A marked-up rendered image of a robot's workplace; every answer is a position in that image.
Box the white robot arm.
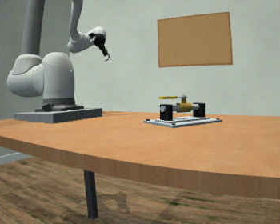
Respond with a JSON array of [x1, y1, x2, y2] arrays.
[[7, 0, 106, 112]]

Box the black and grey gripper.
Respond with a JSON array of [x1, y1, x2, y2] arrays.
[[89, 33, 110, 62]]

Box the ball valve with yellow lever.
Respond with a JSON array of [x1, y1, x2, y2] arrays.
[[155, 95, 210, 123]]

